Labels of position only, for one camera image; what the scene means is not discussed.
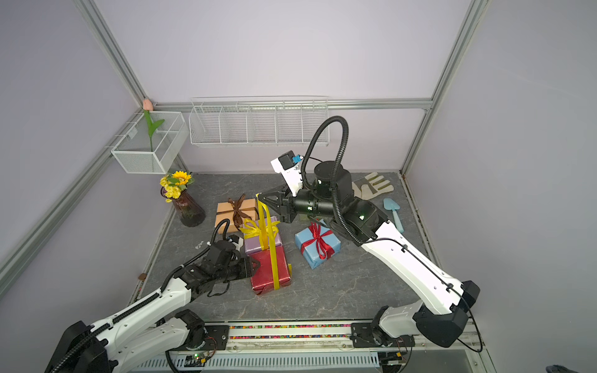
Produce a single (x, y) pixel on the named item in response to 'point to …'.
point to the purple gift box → (254, 243)
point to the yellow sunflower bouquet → (175, 183)
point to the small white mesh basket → (152, 143)
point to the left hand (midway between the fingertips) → (254, 267)
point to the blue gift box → (317, 244)
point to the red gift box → (263, 280)
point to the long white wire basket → (256, 120)
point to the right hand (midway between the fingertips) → (259, 197)
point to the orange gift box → (235, 214)
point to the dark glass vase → (190, 213)
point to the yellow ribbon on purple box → (251, 228)
